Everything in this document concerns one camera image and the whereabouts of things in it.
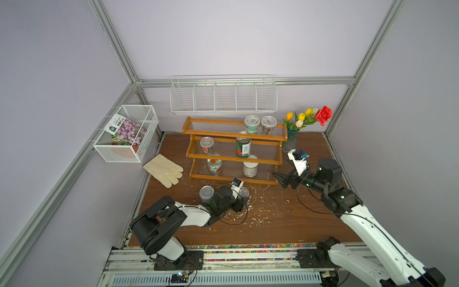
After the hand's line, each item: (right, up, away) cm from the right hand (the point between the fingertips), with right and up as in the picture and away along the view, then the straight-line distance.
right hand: (280, 164), depth 72 cm
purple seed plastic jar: (-14, -16, +15) cm, 26 cm away
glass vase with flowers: (+11, +19, +17) cm, 28 cm away
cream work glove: (-59, -6, +30) cm, 66 cm away
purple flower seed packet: (-64, +14, +2) cm, 66 cm away
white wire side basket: (-70, +6, +2) cm, 70 cm away
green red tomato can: (-15, +7, +11) cm, 20 cm away
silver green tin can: (-33, -16, +17) cm, 40 cm away
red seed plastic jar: (-32, +9, +16) cm, 38 cm away
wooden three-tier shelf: (-19, +5, +17) cm, 26 cm away
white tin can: (-11, -4, +21) cm, 24 cm away
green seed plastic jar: (-11, +18, +6) cm, 22 cm away
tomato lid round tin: (-30, -3, +24) cm, 38 cm away
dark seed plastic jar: (-4, +18, +6) cm, 19 cm away
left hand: (-15, -17, +16) cm, 28 cm away
